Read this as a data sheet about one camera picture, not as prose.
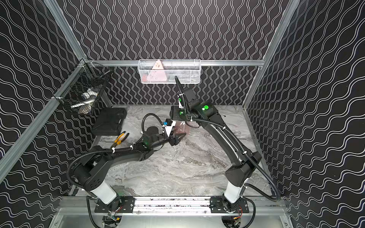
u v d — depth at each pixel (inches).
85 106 29.4
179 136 30.1
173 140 29.3
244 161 16.8
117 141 38.4
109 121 40.5
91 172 18.1
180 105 24.7
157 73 34.8
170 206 29.7
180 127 29.6
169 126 28.1
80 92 36.4
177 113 24.7
